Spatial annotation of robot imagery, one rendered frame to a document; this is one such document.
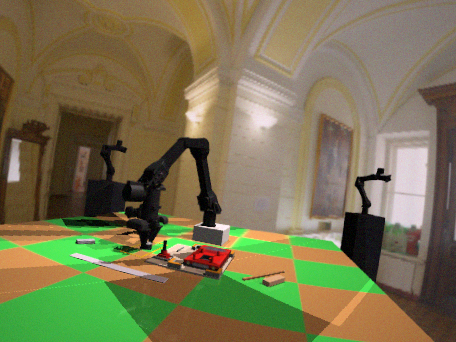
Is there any white wheel with black tyre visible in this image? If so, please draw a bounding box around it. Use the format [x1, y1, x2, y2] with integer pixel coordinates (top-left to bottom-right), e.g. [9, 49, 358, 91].
[140, 242, 153, 250]

